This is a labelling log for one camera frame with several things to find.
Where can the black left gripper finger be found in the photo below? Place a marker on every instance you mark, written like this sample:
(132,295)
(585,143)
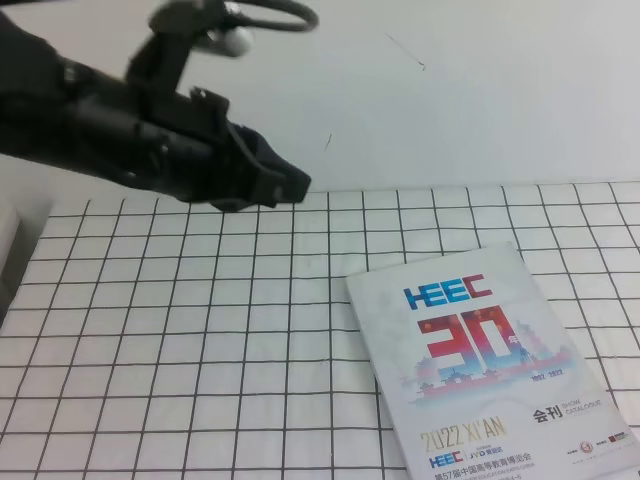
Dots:
(260,151)
(274,187)

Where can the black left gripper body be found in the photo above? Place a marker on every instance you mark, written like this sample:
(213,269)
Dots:
(141,133)

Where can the white catalogue book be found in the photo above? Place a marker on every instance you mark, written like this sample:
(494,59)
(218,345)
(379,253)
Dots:
(480,378)

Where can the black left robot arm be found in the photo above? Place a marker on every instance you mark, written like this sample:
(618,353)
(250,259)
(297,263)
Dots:
(33,97)

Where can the white grid tablecloth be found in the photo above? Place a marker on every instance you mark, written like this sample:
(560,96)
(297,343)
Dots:
(150,339)

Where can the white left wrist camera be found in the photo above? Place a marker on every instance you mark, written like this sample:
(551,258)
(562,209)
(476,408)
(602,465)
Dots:
(234,42)

